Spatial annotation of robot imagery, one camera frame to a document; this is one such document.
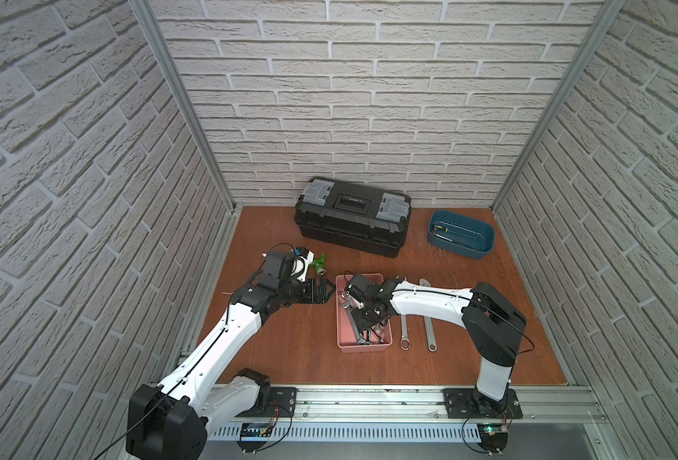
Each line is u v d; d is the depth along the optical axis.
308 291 0.69
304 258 0.71
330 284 0.73
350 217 0.95
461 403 0.74
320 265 0.99
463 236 1.11
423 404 0.76
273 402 0.73
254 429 0.73
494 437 0.70
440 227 1.10
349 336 0.86
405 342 0.83
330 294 0.74
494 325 0.47
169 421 0.37
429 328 0.87
